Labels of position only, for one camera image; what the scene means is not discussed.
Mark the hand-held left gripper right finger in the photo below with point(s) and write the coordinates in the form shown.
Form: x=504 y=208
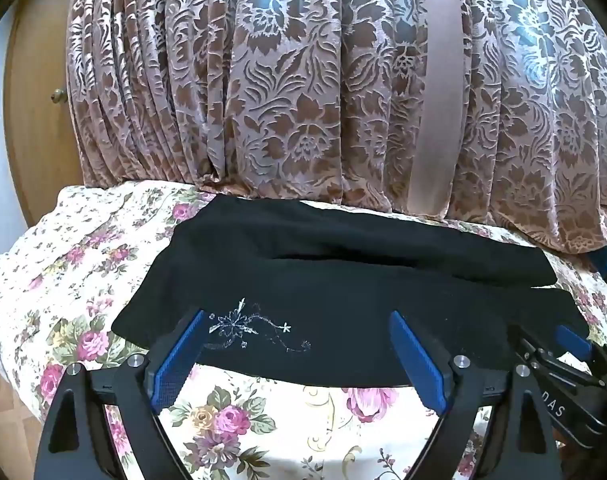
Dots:
x=418 y=365

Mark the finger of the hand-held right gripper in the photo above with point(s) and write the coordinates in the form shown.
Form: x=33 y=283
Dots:
x=531 y=345
x=573 y=338

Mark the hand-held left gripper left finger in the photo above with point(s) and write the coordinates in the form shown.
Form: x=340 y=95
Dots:
x=176 y=365

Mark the black pants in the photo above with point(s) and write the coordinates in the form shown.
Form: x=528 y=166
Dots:
x=333 y=305

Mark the floral bedsheet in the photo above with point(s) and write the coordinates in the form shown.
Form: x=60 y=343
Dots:
x=83 y=260

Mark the brass cabinet knob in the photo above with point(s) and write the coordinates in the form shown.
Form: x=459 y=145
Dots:
x=58 y=95

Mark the brown floral curtain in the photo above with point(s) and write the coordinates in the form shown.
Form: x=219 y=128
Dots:
x=308 y=85

